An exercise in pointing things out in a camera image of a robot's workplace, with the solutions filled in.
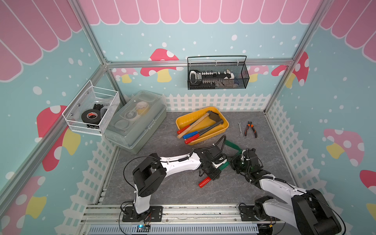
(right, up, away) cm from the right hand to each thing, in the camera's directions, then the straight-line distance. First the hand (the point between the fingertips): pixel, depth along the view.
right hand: (225, 156), depth 88 cm
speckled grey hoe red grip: (-25, +17, +12) cm, 32 cm away
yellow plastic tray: (-24, +23, +25) cm, 41 cm away
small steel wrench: (+16, +12, +18) cm, 27 cm away
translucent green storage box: (-53, +25, +8) cm, 59 cm away
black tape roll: (-69, +24, -17) cm, 75 cm away
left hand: (-7, -10, -6) cm, 14 cm away
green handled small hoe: (-14, -12, -9) cm, 21 cm away
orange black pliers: (+24, +20, +24) cm, 39 cm away
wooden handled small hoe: (-20, +18, +14) cm, 31 cm away
